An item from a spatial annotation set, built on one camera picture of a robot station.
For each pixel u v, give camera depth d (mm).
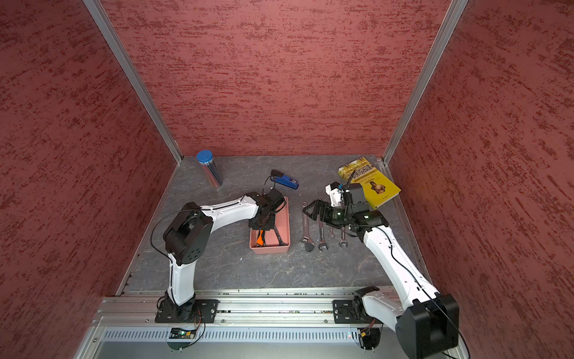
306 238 906
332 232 944
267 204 710
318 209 683
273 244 899
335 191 725
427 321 375
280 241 900
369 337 685
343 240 921
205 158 947
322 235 931
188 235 516
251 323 737
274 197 779
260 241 890
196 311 726
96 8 701
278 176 1102
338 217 656
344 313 734
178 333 715
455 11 713
